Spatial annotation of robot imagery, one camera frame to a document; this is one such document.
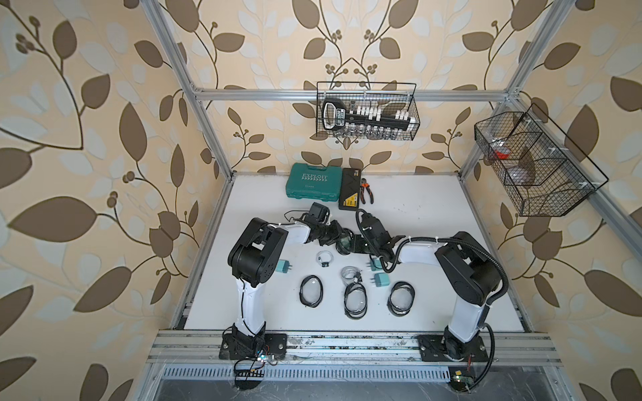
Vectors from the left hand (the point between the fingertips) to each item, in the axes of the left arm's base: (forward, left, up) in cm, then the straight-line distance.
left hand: (344, 233), depth 97 cm
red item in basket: (+12, -50, +32) cm, 61 cm away
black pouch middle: (-25, -3, -3) cm, 25 cm away
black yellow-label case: (+25, -4, -2) cm, 25 cm away
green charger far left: (-13, +22, -1) cm, 26 cm away
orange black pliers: (+27, -10, -2) cm, 29 cm away
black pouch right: (-28, -15, -2) cm, 32 cm away
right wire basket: (+2, -58, +32) cm, 66 cm away
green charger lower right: (-18, -13, -2) cm, 22 cm away
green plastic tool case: (+26, +13, +2) cm, 29 cm away
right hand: (-3, -3, -2) cm, 5 cm away
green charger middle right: (-13, -11, -1) cm, 17 cm away
